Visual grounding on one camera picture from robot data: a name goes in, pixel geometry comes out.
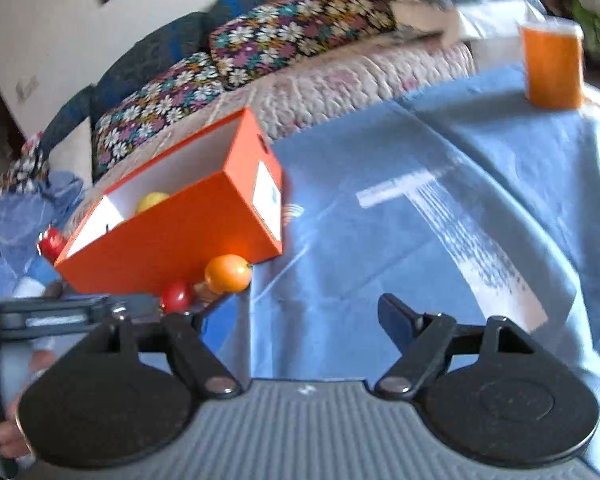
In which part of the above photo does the orange cardboard box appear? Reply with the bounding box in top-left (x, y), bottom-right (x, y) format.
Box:
top-left (54, 106), bottom-right (284, 297)

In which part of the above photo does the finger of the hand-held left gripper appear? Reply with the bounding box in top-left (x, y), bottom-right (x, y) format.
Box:
top-left (107, 296), bottom-right (163, 322)

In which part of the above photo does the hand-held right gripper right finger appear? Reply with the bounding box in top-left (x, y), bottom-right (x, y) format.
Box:
top-left (375, 292), bottom-right (538, 401)

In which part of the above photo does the white folded bedding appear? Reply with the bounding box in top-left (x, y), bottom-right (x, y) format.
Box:
top-left (390, 0), bottom-right (523, 43)

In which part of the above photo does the person's left hand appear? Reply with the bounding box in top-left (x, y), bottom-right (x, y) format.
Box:
top-left (0, 352), bottom-right (57, 461)

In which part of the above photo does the yellow pear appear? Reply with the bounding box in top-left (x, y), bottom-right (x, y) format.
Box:
top-left (135, 191), bottom-right (172, 217)

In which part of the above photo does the orange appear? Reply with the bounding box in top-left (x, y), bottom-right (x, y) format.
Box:
top-left (204, 254), bottom-right (253, 295)

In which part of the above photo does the blue tablecloth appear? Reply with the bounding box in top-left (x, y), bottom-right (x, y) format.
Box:
top-left (200, 62), bottom-right (600, 476)

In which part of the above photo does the blue printed cloth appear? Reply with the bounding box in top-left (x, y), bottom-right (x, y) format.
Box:
top-left (0, 170), bottom-right (86, 301)

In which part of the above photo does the orange cup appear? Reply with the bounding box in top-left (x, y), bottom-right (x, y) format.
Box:
top-left (519, 16), bottom-right (586, 111)

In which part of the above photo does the red tomato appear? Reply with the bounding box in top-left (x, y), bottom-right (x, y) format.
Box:
top-left (160, 280), bottom-right (196, 313)

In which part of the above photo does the white pillow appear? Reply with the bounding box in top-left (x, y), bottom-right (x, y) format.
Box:
top-left (50, 130), bottom-right (93, 186)

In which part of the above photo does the red can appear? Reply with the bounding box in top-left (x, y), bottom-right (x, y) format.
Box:
top-left (37, 227), bottom-right (70, 263)

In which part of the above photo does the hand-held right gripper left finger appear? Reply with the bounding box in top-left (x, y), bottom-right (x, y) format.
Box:
top-left (107, 292), bottom-right (243, 400)

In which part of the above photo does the wall socket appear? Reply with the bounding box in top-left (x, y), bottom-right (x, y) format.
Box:
top-left (12, 77), bottom-right (43, 103)

